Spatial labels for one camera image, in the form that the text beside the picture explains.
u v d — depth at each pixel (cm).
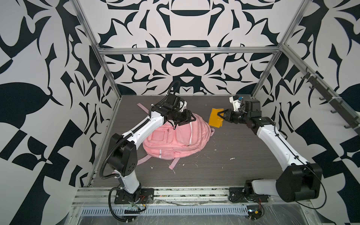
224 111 76
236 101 74
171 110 65
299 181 40
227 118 74
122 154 45
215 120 81
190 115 75
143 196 73
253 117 62
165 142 83
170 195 76
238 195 75
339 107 55
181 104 73
